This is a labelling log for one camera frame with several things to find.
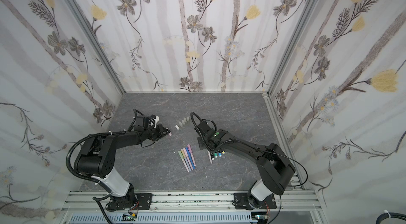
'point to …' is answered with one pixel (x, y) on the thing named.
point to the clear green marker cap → (187, 119)
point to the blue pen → (190, 158)
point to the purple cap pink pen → (190, 149)
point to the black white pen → (212, 158)
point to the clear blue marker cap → (183, 122)
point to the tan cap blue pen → (185, 159)
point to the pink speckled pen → (209, 155)
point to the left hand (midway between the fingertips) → (167, 126)
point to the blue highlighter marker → (220, 155)
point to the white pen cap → (178, 128)
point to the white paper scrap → (174, 152)
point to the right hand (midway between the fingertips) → (200, 136)
